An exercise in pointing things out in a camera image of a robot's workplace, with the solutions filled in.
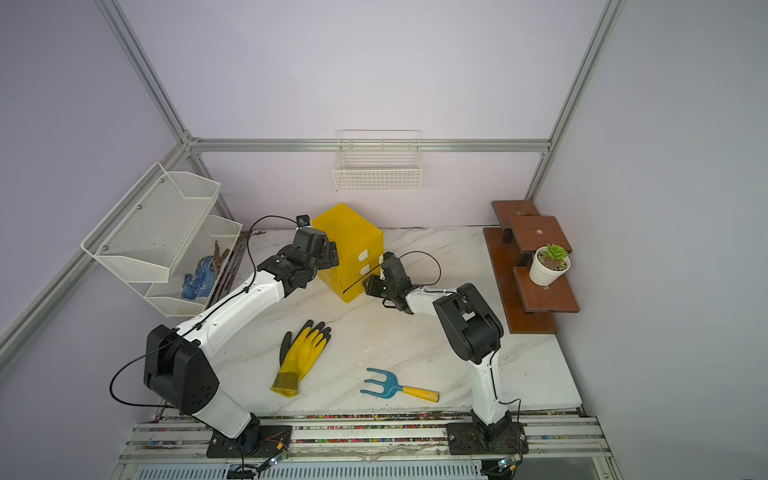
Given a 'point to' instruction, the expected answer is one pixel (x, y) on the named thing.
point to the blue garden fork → (392, 386)
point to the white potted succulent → (550, 263)
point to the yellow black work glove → (296, 357)
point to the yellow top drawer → (361, 254)
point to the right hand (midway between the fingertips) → (368, 286)
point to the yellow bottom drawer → (357, 289)
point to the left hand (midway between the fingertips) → (316, 253)
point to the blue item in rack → (202, 283)
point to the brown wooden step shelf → (527, 306)
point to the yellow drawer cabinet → (359, 245)
